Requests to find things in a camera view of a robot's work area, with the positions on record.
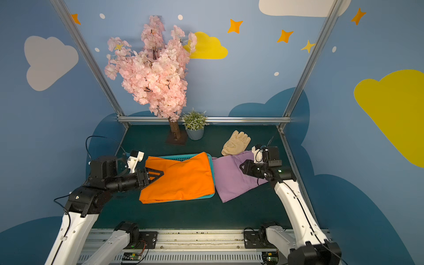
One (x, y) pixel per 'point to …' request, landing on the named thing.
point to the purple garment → (231, 180)
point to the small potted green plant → (194, 122)
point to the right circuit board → (270, 257)
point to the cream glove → (237, 144)
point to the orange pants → (191, 178)
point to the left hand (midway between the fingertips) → (161, 172)
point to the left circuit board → (131, 256)
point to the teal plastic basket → (185, 157)
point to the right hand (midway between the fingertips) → (245, 165)
